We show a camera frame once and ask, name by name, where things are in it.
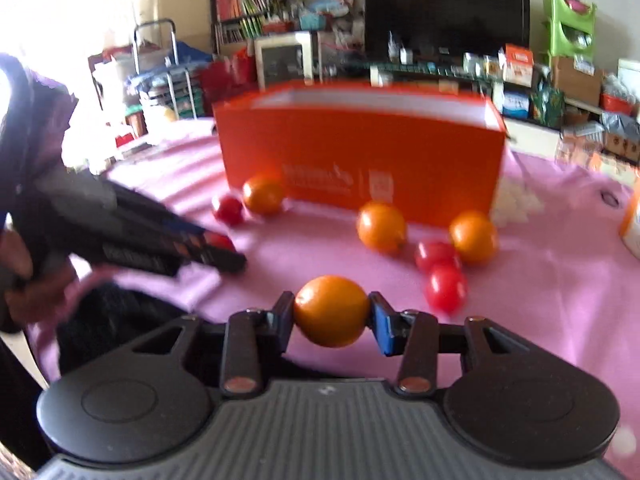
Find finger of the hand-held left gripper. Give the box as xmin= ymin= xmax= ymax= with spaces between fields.
xmin=99 ymin=239 xmax=249 ymax=278
xmin=111 ymin=183 xmax=207 ymax=242

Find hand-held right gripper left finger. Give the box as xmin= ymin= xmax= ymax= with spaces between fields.
xmin=134 ymin=290 xmax=297 ymax=395

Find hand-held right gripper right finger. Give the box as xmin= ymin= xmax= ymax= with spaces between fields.
xmin=368 ymin=292 xmax=532 ymax=395

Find red tomato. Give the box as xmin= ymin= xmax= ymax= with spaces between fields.
xmin=414 ymin=240 xmax=461 ymax=274
xmin=424 ymin=264 xmax=469 ymax=313
xmin=202 ymin=232 xmax=236 ymax=252
xmin=211 ymin=193 xmax=245 ymax=226

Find orange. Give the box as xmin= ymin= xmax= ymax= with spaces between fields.
xmin=293 ymin=275 xmax=372 ymax=349
xmin=242 ymin=173 xmax=287 ymax=215
xmin=448 ymin=210 xmax=499 ymax=265
xmin=356 ymin=201 xmax=407 ymax=254

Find orange cardboard box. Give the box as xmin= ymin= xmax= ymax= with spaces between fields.
xmin=212 ymin=83 xmax=509 ymax=229

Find person's left hand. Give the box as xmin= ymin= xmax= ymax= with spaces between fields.
xmin=0 ymin=231 xmax=37 ymax=334

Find black fuzzy clothing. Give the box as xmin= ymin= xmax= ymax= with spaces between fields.
xmin=54 ymin=280 xmax=206 ymax=376

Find metal folding trolley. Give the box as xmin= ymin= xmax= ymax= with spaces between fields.
xmin=132 ymin=18 xmax=202 ymax=122

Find pink floral tablecloth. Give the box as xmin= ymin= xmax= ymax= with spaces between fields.
xmin=25 ymin=117 xmax=640 ymax=468

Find red bag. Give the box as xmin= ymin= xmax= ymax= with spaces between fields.
xmin=200 ymin=54 xmax=259 ymax=117

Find white cabinet with glass door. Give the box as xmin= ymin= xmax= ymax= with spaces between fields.
xmin=253 ymin=32 xmax=321 ymax=92

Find beige standing air conditioner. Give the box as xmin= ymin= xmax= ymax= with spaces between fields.
xmin=158 ymin=0 xmax=211 ymax=54

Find bookshelf with books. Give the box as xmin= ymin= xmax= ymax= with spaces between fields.
xmin=209 ymin=0 xmax=301 ymax=57

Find blue and white box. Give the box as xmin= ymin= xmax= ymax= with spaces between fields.
xmin=501 ymin=92 xmax=531 ymax=120

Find white and black TV stand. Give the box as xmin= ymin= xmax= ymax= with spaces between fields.
xmin=320 ymin=57 xmax=603 ymax=128

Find pink and white cartons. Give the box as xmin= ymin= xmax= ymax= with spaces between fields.
xmin=556 ymin=127 xmax=609 ymax=164

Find orange canister with white label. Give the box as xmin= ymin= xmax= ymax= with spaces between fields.
xmin=618 ymin=192 xmax=640 ymax=260

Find green plastic bag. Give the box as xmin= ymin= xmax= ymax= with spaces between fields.
xmin=530 ymin=82 xmax=566 ymax=129

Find orange and white medicine box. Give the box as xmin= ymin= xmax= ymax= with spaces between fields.
xmin=502 ymin=44 xmax=535 ymax=86

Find brown cardboard box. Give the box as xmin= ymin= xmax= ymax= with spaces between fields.
xmin=550 ymin=55 xmax=604 ymax=107

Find grey plastic bag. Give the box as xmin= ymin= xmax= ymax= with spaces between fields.
xmin=600 ymin=110 xmax=640 ymax=134

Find red plastic basin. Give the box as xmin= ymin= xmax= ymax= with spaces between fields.
xmin=599 ymin=90 xmax=636 ymax=114

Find black television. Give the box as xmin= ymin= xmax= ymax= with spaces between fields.
xmin=360 ymin=0 xmax=531 ymax=57

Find small white fridge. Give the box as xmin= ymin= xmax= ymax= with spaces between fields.
xmin=617 ymin=58 xmax=640 ymax=87

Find green stacked plastic bins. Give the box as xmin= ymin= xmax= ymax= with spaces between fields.
xmin=542 ymin=0 xmax=599 ymax=59

